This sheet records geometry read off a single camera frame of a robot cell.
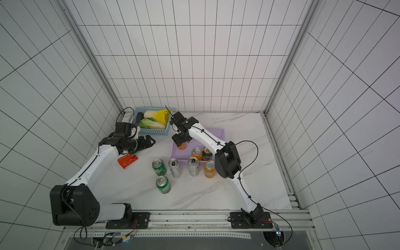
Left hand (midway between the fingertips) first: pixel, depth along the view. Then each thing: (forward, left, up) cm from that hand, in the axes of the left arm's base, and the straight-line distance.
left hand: (146, 147), depth 84 cm
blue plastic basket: (+17, +3, -9) cm, 20 cm away
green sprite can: (-10, -8, -4) cm, 14 cm away
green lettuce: (+23, +4, -6) cm, 24 cm away
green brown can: (-2, -34, -3) cm, 34 cm away
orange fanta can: (-1, -28, -3) cm, 28 cm away
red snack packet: (-2, +15, -12) cm, 19 cm away
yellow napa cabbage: (+28, -2, -5) cm, 29 cm away
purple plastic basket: (-1, -20, -7) cm, 22 cm away
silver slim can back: (-12, -17, -1) cm, 21 cm away
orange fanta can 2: (-12, -35, -4) cm, 37 cm away
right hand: (+7, -14, -4) cm, 16 cm away
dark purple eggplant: (+31, +15, -9) cm, 35 cm away
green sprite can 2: (-19, -12, -3) cm, 23 cm away
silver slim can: (-9, -26, +1) cm, 28 cm away
